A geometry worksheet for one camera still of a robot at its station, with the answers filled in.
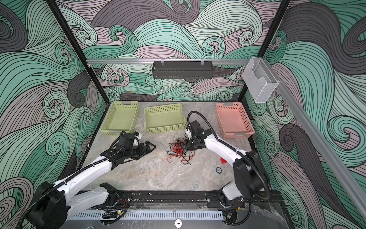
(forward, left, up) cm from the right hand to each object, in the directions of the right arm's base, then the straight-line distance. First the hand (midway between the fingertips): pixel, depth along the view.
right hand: (185, 147), depth 85 cm
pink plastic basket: (+25, -39, -8) cm, 47 cm away
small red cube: (-6, -23, -7) cm, 25 cm away
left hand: (-2, +19, +3) cm, 20 cm away
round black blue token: (-11, -20, -8) cm, 24 cm away
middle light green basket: (+27, +15, -5) cm, 31 cm away
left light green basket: (+33, +51, -9) cm, 61 cm away
